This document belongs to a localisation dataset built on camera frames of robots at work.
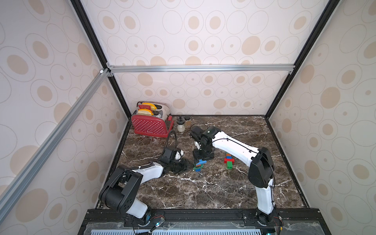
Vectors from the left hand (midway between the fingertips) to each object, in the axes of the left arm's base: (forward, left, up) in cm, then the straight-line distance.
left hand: (195, 167), depth 85 cm
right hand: (0, -2, +3) cm, 3 cm away
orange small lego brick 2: (-8, -13, +29) cm, 33 cm away
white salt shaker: (+33, +10, -2) cm, 34 cm away
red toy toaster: (+26, +22, +8) cm, 35 cm away
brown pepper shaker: (+36, +4, -2) cm, 37 cm away
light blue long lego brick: (+1, -3, +6) cm, 7 cm away
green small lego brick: (+3, -22, -3) cm, 22 cm away
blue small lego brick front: (+1, -2, -7) cm, 7 cm away
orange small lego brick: (+1, -2, +1) cm, 2 cm away
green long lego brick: (0, -2, 0) cm, 2 cm away
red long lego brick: (+7, -20, -3) cm, 21 cm away
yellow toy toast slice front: (+32, +33, +14) cm, 47 cm away
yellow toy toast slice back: (+37, +29, +14) cm, 49 cm away
